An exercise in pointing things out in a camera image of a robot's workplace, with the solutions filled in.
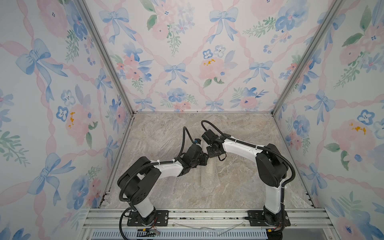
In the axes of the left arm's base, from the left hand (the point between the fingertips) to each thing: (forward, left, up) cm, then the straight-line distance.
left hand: (209, 156), depth 90 cm
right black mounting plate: (-31, -22, -5) cm, 39 cm away
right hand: (+5, -4, -3) cm, 7 cm away
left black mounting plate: (-32, +25, -5) cm, 41 cm away
